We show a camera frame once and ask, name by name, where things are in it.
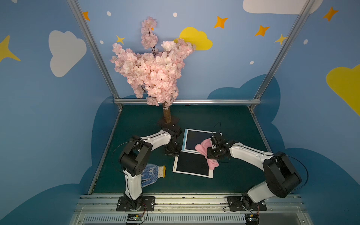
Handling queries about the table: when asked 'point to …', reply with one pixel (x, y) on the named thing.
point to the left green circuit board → (134, 217)
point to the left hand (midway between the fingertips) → (178, 153)
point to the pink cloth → (213, 162)
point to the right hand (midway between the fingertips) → (210, 153)
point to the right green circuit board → (251, 219)
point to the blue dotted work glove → (151, 174)
